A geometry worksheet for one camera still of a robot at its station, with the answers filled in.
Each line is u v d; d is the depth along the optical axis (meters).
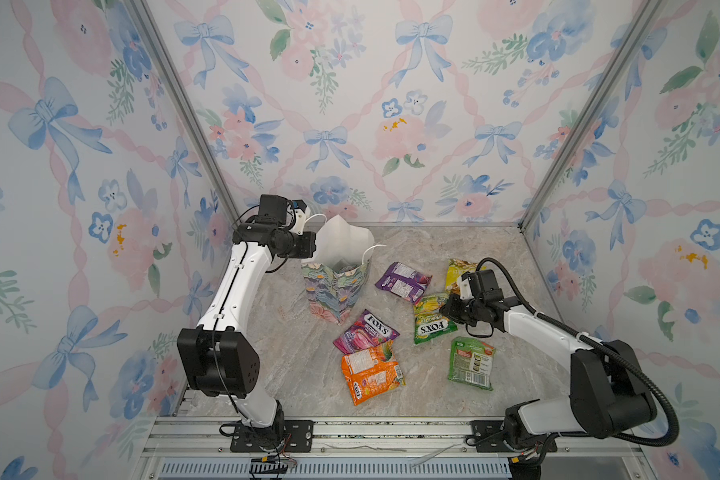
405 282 1.00
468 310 0.76
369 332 0.88
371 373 0.82
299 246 0.73
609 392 0.43
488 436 0.72
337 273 0.75
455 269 1.03
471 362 0.86
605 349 0.45
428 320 0.90
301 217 0.75
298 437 0.74
